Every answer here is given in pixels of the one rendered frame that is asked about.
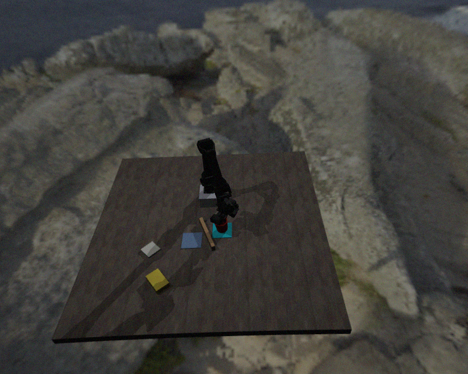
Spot dark red cup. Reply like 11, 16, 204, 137
215, 218, 228, 233

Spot yellow box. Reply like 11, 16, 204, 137
146, 268, 170, 294

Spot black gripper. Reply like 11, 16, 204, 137
210, 198, 236, 225

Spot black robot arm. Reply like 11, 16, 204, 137
197, 138, 239, 218

